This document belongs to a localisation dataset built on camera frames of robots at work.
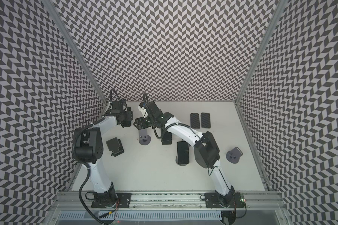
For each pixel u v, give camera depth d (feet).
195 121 3.47
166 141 3.00
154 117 2.17
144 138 2.99
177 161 2.90
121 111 2.70
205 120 3.45
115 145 2.81
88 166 1.77
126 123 3.26
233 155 2.72
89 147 1.71
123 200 2.37
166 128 1.93
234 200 2.15
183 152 2.64
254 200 2.46
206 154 1.69
